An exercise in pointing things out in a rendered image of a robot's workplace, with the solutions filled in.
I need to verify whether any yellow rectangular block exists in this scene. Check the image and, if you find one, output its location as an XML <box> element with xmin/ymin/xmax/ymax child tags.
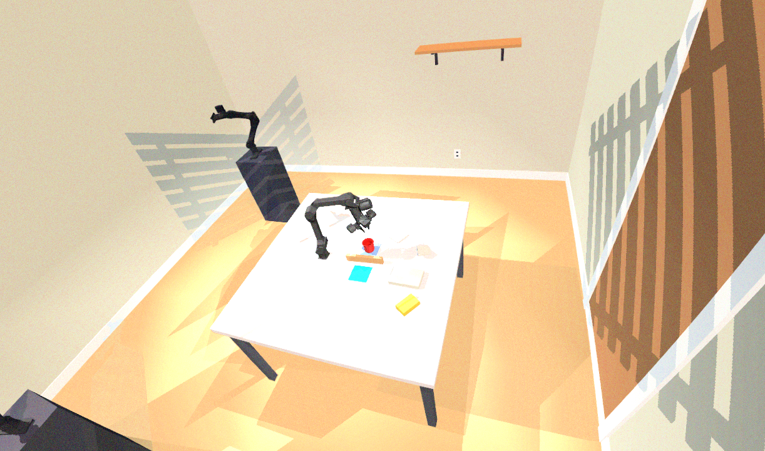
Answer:
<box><xmin>396</xmin><ymin>294</ymin><xmax>420</xmax><ymax>316</ymax></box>

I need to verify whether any pale yellow flat bar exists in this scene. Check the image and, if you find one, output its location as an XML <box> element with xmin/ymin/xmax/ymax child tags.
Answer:
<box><xmin>346</xmin><ymin>254</ymin><xmax>384</xmax><ymax>264</ymax></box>

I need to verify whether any red plastic cup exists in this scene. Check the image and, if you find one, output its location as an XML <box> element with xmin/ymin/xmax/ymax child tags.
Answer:
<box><xmin>362</xmin><ymin>238</ymin><xmax>374</xmax><ymax>253</ymax></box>

